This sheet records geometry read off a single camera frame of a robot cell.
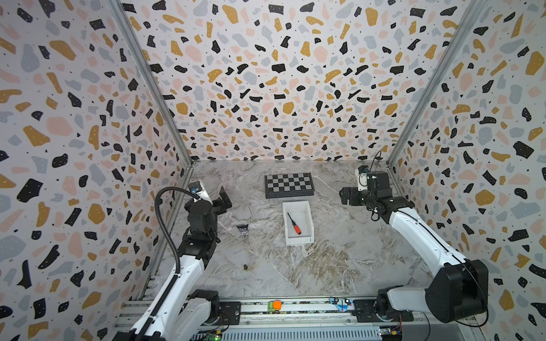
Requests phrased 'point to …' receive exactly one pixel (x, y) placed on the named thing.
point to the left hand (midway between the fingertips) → (212, 188)
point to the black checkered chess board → (288, 185)
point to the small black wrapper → (243, 229)
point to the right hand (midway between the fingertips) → (352, 187)
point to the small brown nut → (245, 267)
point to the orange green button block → (274, 305)
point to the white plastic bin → (298, 212)
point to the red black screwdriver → (296, 226)
